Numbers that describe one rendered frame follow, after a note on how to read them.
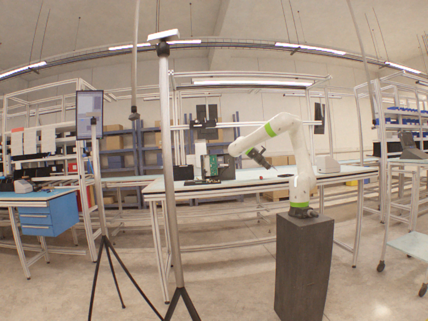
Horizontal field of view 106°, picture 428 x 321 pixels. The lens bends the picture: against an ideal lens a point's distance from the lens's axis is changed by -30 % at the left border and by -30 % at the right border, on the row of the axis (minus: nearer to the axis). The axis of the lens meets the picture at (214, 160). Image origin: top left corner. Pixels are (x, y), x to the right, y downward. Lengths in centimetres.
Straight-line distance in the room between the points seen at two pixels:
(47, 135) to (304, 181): 268
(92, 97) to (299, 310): 253
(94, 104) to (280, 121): 180
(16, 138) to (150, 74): 409
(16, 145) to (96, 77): 396
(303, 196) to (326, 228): 24
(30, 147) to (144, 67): 415
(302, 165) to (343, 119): 606
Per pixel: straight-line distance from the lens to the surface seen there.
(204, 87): 251
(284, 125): 144
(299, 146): 157
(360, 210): 232
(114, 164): 568
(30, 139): 313
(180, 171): 196
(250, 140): 155
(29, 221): 246
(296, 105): 672
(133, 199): 565
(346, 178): 203
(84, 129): 248
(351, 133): 772
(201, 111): 362
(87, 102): 248
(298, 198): 142
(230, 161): 179
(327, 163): 190
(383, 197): 382
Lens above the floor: 122
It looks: 2 degrees down
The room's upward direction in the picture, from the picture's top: 4 degrees counter-clockwise
